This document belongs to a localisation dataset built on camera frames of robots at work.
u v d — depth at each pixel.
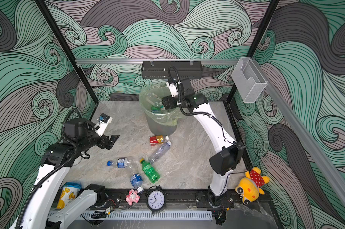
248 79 0.78
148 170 0.78
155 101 0.93
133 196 0.71
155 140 0.91
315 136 0.52
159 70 0.95
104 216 0.71
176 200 0.74
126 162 0.85
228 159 0.48
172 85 0.67
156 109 0.98
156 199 0.71
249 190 0.70
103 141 0.59
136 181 0.74
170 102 0.67
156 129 1.00
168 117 0.76
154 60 0.92
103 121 0.56
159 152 0.90
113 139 0.60
